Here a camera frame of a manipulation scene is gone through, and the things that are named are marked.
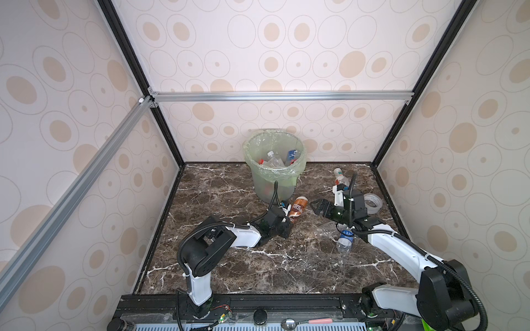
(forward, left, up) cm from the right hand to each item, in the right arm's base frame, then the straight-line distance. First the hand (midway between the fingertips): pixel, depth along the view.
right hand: (319, 205), depth 86 cm
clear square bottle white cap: (+22, +18, +5) cm, 29 cm away
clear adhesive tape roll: (+10, -31, -14) cm, 36 cm away
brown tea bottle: (+5, +7, -6) cm, 11 cm away
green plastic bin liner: (+27, +26, +10) cm, 39 cm away
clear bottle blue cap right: (-11, -11, -10) cm, 19 cm away
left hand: (-3, +9, -8) cm, 12 cm away
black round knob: (-39, +24, -3) cm, 45 cm away
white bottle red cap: (+26, +24, +1) cm, 36 cm away
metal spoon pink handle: (-39, +14, -15) cm, 44 cm away
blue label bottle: (+20, +10, +10) cm, 24 cm away
